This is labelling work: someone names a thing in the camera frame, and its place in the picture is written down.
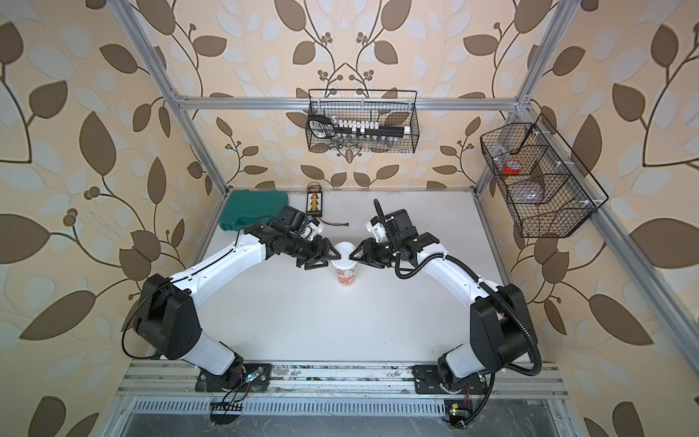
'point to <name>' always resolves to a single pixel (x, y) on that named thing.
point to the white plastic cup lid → (344, 247)
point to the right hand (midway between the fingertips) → (355, 258)
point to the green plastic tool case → (247, 208)
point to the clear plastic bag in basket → (526, 191)
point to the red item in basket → (511, 167)
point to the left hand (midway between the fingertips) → (332, 255)
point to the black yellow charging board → (314, 205)
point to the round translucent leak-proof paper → (344, 263)
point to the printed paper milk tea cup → (345, 278)
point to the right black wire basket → (545, 188)
